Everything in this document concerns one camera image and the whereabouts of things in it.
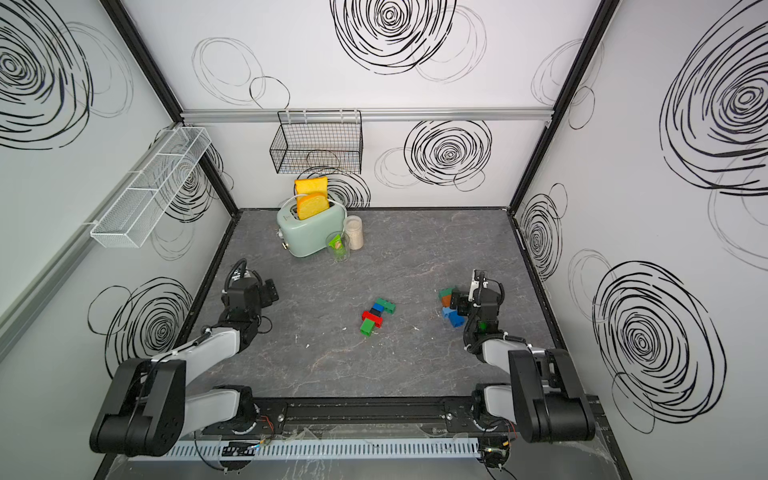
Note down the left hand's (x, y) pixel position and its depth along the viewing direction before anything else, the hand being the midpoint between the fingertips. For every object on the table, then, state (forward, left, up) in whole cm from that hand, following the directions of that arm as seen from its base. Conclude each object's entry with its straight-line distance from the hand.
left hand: (251, 285), depth 89 cm
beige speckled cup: (+22, -29, +2) cm, 36 cm away
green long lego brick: (-3, -42, -5) cm, 42 cm away
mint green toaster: (+18, -12, +2) cm, 22 cm away
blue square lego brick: (-8, -62, -3) cm, 62 cm away
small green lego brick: (-10, -36, -5) cm, 37 cm away
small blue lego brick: (-4, -39, -5) cm, 39 cm away
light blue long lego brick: (-4, -59, -5) cm, 60 cm away
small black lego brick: (-5, -38, -5) cm, 38 cm away
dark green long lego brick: (+3, -60, -6) cm, 61 cm away
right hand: (+1, -68, -1) cm, 68 cm away
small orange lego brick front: (-1, -60, -4) cm, 60 cm away
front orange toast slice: (+23, -16, +13) cm, 31 cm away
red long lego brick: (-8, -38, -5) cm, 39 cm away
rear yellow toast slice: (+31, -15, +14) cm, 37 cm away
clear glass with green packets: (+18, -24, -2) cm, 30 cm away
